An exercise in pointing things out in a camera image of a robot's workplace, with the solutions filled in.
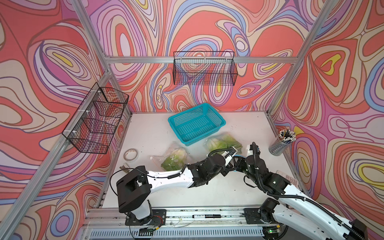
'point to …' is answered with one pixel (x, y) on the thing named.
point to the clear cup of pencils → (286, 137)
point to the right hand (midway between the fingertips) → (235, 161)
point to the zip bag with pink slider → (174, 158)
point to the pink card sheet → (291, 180)
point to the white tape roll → (130, 154)
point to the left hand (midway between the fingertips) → (234, 158)
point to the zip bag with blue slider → (216, 136)
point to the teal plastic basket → (197, 123)
